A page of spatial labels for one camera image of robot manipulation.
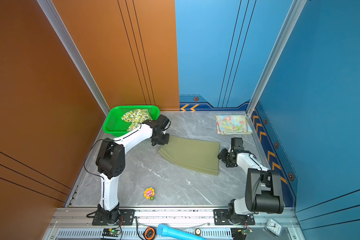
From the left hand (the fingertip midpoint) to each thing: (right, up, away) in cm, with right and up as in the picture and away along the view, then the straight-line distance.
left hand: (166, 141), depth 96 cm
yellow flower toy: (-6, -25, -19) cm, 32 cm away
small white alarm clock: (+54, -38, -26) cm, 71 cm away
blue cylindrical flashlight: (+8, -39, -29) cm, 49 cm away
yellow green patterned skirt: (-25, +16, +14) cm, 33 cm away
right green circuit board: (+41, -39, -26) cm, 62 cm away
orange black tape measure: (-4, -39, -29) cm, 49 cm away
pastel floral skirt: (+47, +11, +14) cm, 51 cm away
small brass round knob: (+18, -38, -29) cm, 51 cm away
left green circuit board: (-24, -41, -25) cm, 54 cm away
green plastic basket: (-40, +10, +13) cm, 44 cm away
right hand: (+34, -9, -3) cm, 35 cm away
